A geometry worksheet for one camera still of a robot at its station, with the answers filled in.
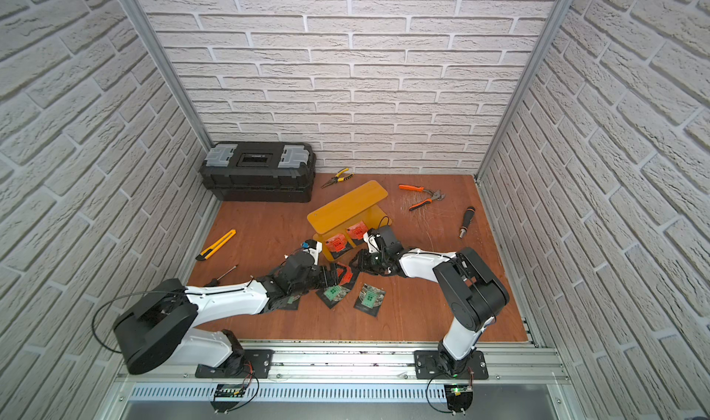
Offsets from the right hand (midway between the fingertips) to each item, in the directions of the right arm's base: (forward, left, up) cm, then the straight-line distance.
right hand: (355, 264), depth 91 cm
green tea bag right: (-11, -4, -2) cm, 12 cm away
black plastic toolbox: (+32, +33, +15) cm, 48 cm away
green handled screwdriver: (-3, +46, -1) cm, 46 cm away
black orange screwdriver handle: (+17, -44, -1) cm, 47 cm away
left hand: (-3, +4, +4) cm, 7 cm away
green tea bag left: (-8, +7, -2) cm, 11 cm away
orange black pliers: (+31, -35, -2) cm, 46 cm away
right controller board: (-38, -26, -3) cm, 46 cm away
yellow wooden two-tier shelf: (+14, -1, +12) cm, 18 cm away
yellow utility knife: (+11, +50, -1) cm, 52 cm away
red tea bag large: (+10, +7, -1) cm, 12 cm away
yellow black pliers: (+42, +7, -1) cm, 42 cm away
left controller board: (-34, +36, -4) cm, 49 cm away
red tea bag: (-4, +3, +2) cm, 6 cm away
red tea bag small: (+14, -1, -1) cm, 14 cm away
